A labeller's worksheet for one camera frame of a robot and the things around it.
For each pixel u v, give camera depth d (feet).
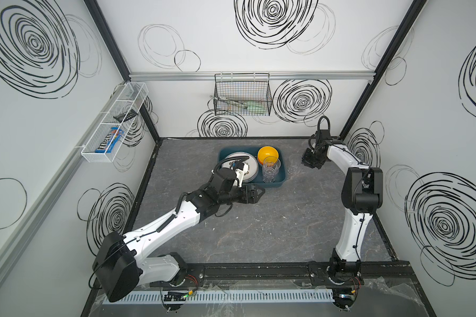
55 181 1.84
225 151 3.56
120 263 1.25
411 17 2.42
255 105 3.15
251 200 2.13
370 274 2.56
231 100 2.80
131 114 2.65
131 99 2.97
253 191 2.15
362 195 1.81
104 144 2.28
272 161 3.24
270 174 3.12
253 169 3.37
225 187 1.87
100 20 2.40
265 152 3.47
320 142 2.71
